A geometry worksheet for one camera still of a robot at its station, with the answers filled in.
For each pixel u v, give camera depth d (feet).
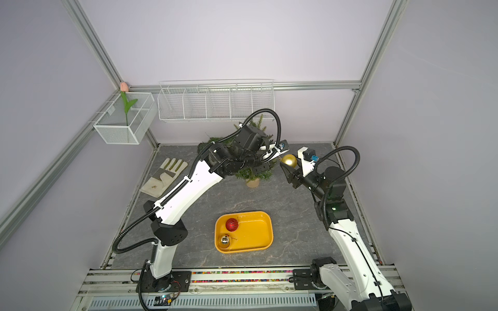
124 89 2.93
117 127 2.58
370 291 1.28
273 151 1.83
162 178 3.44
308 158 1.85
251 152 1.70
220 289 2.38
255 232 2.90
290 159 2.22
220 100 3.22
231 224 2.77
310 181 2.02
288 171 2.06
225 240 2.62
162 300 2.37
